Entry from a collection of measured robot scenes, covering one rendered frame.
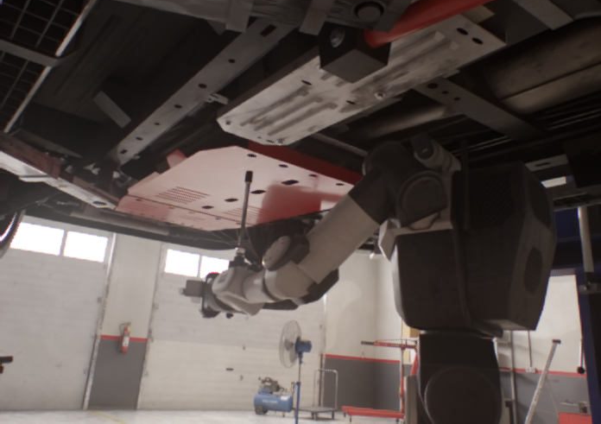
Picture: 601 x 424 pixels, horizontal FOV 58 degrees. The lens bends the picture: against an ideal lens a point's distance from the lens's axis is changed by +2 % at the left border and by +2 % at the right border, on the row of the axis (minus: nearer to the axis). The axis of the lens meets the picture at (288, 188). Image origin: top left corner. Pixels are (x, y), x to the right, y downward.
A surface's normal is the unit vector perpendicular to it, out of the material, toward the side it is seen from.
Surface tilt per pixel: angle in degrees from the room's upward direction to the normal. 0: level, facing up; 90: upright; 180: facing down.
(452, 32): 180
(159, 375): 90
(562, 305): 90
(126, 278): 90
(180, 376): 90
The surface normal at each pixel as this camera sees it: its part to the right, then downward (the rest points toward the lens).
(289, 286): -0.01, 0.33
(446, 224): -0.44, 0.55
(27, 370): 0.60, -0.21
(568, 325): -0.80, -0.24
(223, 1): -0.07, 0.95
